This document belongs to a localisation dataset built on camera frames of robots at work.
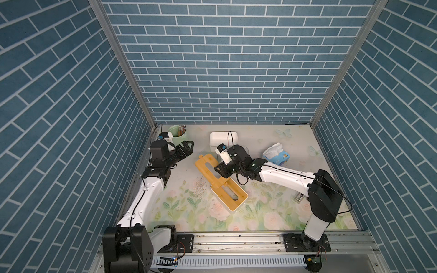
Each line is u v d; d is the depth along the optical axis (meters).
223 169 0.74
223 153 0.75
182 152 0.71
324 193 0.47
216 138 1.09
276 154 0.96
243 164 0.65
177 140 0.94
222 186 0.80
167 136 0.73
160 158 0.61
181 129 0.94
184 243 0.73
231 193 0.86
